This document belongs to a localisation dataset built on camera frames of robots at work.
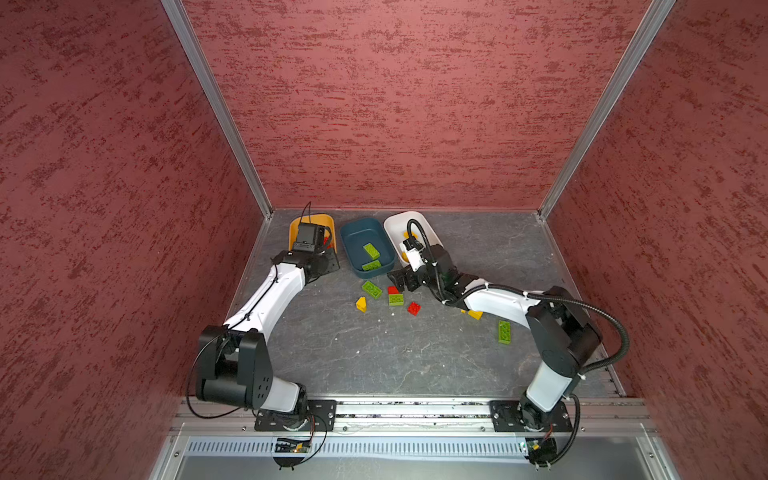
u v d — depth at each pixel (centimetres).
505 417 74
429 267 68
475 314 91
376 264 103
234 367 42
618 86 84
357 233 113
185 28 73
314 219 111
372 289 97
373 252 106
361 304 92
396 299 94
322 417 74
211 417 44
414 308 92
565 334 47
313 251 67
